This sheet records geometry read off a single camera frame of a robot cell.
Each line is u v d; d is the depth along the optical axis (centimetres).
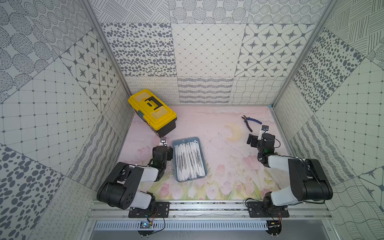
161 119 90
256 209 73
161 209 73
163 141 80
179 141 100
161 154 71
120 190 44
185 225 70
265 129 81
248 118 112
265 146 73
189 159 90
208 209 76
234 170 88
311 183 45
